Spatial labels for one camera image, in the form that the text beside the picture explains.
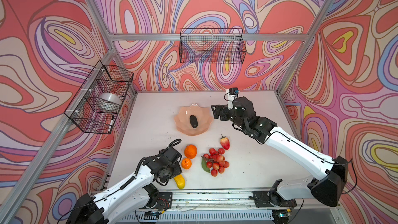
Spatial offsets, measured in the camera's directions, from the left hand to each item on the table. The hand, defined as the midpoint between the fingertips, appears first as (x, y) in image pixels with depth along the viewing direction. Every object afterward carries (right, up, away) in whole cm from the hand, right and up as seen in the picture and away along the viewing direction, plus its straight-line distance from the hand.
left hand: (180, 171), depth 81 cm
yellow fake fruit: (+1, -2, -6) cm, 6 cm away
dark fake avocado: (+7, +25, +17) cm, 31 cm away
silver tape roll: (-32, +37, -11) cm, 50 cm away
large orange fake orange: (+5, +10, +2) cm, 12 cm away
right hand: (+21, +33, -6) cm, 40 cm away
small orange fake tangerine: (+3, +4, +1) cm, 5 cm away
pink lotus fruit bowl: (-2, +26, +20) cm, 33 cm away
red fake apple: (+25, +13, +8) cm, 30 cm away
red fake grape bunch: (+18, +6, -1) cm, 19 cm away
